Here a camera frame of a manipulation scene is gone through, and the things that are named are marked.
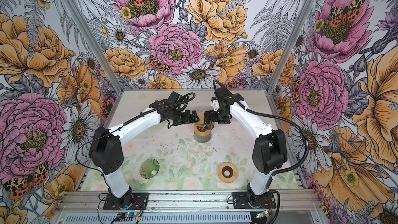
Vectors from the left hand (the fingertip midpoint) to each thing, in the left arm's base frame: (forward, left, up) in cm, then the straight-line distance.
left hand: (191, 124), depth 86 cm
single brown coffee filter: (+2, -6, +4) cm, 7 cm away
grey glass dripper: (0, -7, -4) cm, 8 cm away
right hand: (-2, -12, +1) cm, 12 cm away
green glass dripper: (-19, +22, -13) cm, 32 cm away
